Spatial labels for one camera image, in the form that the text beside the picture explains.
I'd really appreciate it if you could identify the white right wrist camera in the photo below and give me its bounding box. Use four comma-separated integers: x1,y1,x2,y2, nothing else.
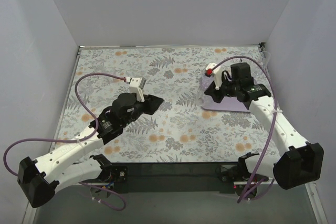
206,62,227,90

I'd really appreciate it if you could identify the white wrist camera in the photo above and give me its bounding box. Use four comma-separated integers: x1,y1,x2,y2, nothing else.
206,62,227,90
125,77,146,102

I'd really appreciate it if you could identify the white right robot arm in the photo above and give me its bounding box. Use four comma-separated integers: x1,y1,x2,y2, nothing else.
204,62,324,189

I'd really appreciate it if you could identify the clear faceted tumbler glass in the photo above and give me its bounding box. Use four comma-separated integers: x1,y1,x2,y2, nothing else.
200,68,212,88

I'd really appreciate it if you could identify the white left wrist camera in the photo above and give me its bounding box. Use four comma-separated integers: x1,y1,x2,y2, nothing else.
125,77,146,102

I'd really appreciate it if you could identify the lilac plastic tray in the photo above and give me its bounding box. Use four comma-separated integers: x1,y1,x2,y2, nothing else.
199,85,248,112

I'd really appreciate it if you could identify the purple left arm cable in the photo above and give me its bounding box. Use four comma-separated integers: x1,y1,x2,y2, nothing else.
4,73,132,211

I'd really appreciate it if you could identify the clear wine glass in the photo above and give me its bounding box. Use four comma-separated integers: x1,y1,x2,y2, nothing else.
260,51,271,66

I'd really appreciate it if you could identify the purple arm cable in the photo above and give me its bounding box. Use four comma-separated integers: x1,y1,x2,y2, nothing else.
4,73,132,211
214,56,279,204

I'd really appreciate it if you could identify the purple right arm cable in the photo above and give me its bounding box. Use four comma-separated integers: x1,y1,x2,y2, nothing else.
214,56,279,204

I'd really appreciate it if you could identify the aluminium frame rail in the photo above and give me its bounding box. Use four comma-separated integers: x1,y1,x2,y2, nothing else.
31,155,274,187

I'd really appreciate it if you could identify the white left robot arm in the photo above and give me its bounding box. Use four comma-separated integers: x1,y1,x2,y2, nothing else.
17,93,164,208

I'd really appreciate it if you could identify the floral patterned tablecloth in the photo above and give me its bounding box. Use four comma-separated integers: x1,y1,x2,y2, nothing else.
58,46,279,162

